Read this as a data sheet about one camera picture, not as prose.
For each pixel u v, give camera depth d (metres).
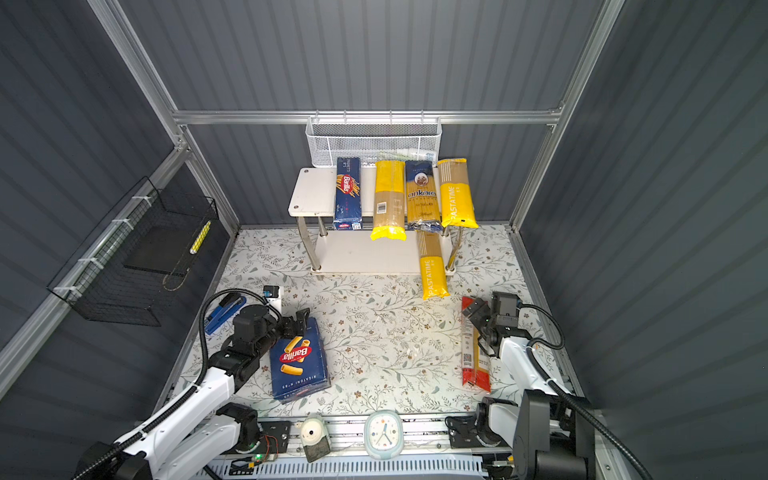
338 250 1.05
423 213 0.74
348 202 0.74
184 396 0.50
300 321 0.76
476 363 0.83
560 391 0.43
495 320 0.67
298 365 0.79
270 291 0.72
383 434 0.72
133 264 0.73
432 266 0.97
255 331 0.64
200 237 0.80
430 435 0.76
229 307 0.95
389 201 0.75
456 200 0.76
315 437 0.68
